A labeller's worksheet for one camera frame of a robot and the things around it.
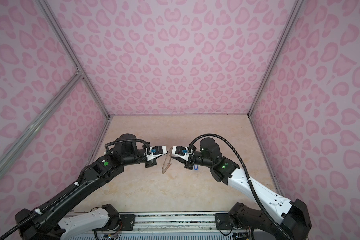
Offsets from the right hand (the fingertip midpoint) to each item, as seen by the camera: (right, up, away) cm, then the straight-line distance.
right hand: (174, 152), depth 67 cm
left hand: (-4, +2, 0) cm, 4 cm away
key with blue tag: (+9, -6, -3) cm, 12 cm away
